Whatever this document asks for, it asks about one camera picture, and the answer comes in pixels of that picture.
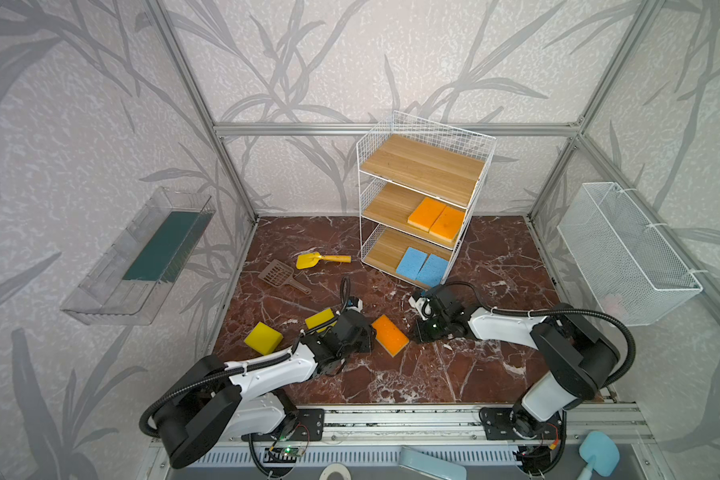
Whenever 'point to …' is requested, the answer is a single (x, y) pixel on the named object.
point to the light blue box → (429, 465)
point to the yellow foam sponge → (320, 317)
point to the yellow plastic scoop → (307, 260)
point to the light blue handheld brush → (600, 452)
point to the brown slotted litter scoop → (280, 274)
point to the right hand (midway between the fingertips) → (407, 326)
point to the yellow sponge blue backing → (264, 338)
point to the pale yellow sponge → (389, 335)
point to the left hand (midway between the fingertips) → (376, 325)
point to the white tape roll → (333, 468)
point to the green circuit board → (293, 451)
